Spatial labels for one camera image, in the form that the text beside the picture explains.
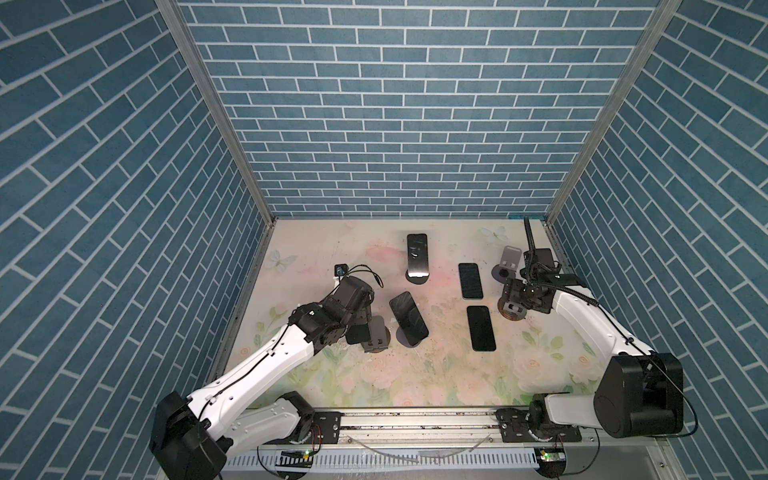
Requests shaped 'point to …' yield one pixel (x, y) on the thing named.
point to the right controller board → (550, 455)
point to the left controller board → (296, 459)
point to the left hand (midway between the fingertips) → (358, 303)
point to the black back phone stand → (416, 279)
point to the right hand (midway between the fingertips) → (515, 292)
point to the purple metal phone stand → (508, 266)
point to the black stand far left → (380, 335)
